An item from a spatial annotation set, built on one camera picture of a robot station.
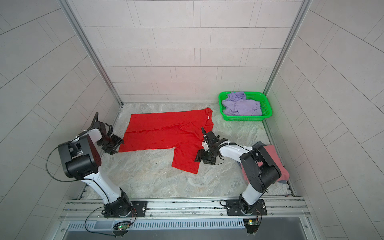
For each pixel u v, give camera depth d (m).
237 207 0.71
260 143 0.93
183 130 1.01
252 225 0.68
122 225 0.64
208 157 0.76
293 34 0.80
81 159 0.49
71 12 0.73
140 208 0.71
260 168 0.44
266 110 1.05
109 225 0.69
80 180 0.50
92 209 0.71
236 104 1.08
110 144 0.79
